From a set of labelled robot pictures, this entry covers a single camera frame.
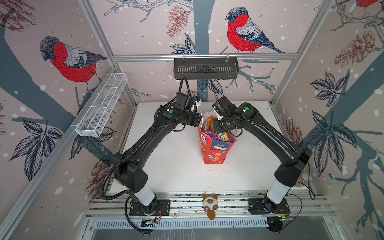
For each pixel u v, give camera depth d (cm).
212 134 74
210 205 72
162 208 73
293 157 43
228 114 55
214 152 77
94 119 71
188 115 64
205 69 106
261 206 73
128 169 42
